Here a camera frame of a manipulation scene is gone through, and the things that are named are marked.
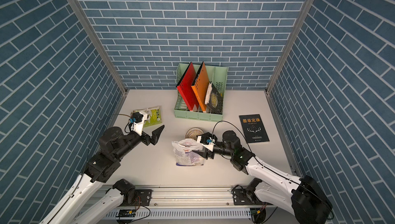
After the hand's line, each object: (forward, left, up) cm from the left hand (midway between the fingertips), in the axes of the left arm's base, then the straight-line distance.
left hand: (159, 121), depth 67 cm
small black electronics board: (-31, +16, -33) cm, 48 cm away
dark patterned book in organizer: (+27, -28, -18) cm, 43 cm away
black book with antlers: (+14, -53, -28) cm, 61 cm away
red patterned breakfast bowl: (+9, -14, -26) cm, 31 cm away
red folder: (+27, -10, -5) cm, 30 cm away
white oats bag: (-9, -11, -14) cm, 20 cm away
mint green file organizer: (+43, -29, -9) cm, 53 cm away
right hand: (-5, -17, -12) cm, 21 cm away
